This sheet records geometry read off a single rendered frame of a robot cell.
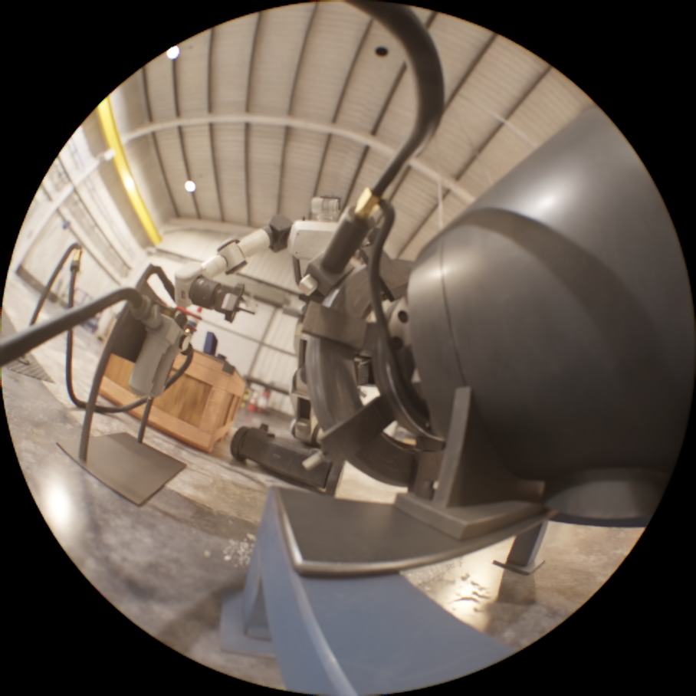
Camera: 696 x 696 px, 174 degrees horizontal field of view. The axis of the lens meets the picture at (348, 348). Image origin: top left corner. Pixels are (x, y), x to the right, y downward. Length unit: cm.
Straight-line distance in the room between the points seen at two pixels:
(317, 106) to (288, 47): 250
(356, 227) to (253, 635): 72
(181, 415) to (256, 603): 102
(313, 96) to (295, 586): 883
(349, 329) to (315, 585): 51
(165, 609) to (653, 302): 59
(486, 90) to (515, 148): 196
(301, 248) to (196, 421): 92
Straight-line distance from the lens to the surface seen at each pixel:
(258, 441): 120
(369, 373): 71
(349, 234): 52
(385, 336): 46
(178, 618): 42
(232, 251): 92
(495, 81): 814
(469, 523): 24
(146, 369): 70
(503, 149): 835
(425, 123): 28
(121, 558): 48
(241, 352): 928
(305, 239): 95
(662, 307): 23
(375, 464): 60
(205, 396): 118
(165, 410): 125
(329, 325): 54
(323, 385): 53
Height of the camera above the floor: 34
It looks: 20 degrees up
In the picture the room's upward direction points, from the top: 16 degrees clockwise
